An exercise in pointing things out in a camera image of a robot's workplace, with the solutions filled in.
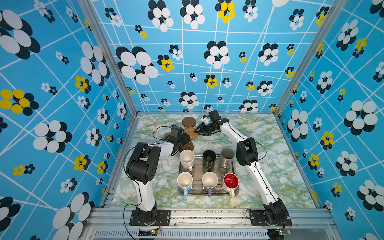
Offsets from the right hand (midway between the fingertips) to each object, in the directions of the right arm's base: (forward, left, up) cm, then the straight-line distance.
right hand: (197, 132), depth 107 cm
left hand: (-6, +6, +3) cm, 9 cm away
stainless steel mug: (-24, -18, +6) cm, 30 cm away
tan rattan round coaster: (0, +4, 0) cm, 4 cm away
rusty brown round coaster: (-12, +5, 0) cm, 13 cm away
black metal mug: (-23, -7, +2) cm, 24 cm away
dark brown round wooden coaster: (+11, +7, -1) cm, 13 cm away
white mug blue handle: (-35, +7, 0) cm, 36 cm away
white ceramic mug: (-21, +6, 0) cm, 22 cm away
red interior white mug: (-36, -20, 0) cm, 41 cm away
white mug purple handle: (-35, -8, -1) cm, 36 cm away
